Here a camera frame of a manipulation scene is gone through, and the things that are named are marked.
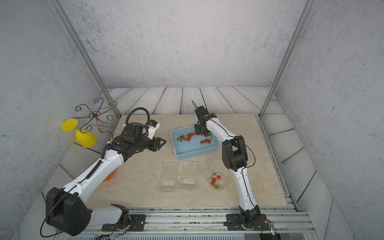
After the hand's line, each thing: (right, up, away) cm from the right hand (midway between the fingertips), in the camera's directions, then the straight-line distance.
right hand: (200, 129), depth 102 cm
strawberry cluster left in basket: (-9, -6, +6) cm, 12 cm away
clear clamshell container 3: (+3, -23, -9) cm, 25 cm away
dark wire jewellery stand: (-55, +2, -29) cm, 63 cm away
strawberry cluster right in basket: (+5, -7, +3) cm, 9 cm away
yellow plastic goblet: (-61, -4, -23) cm, 66 cm away
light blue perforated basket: (-9, -10, +3) cm, 14 cm away
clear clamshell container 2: (-7, -26, -12) cm, 30 cm away
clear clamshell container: (-19, -26, -10) cm, 34 cm away
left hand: (-20, -5, -21) cm, 29 cm away
